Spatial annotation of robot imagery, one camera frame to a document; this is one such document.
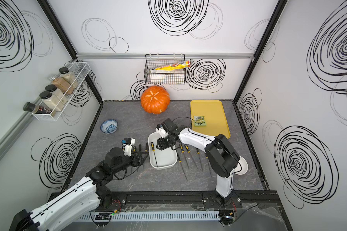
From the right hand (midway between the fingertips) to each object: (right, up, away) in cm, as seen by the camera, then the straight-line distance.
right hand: (159, 146), depth 87 cm
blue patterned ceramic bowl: (-38, +11, +16) cm, 43 cm away
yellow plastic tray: (+36, +16, +22) cm, 45 cm away
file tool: (-4, -4, +5) cm, 7 cm away
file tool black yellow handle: (+18, -5, +5) cm, 19 cm away
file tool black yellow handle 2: (+24, -4, +5) cm, 25 cm away
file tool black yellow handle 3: (-9, -2, +7) cm, 12 cm away
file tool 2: (+13, -9, 0) cm, 16 cm away
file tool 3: (+15, -5, +5) cm, 16 cm away
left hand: (-7, -2, -9) cm, 11 cm away
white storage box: (+4, -7, -2) cm, 8 cm away
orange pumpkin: (-5, +30, +17) cm, 35 cm away
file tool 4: (-14, -2, +6) cm, 15 cm away
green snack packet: (+27, +14, +18) cm, 36 cm away
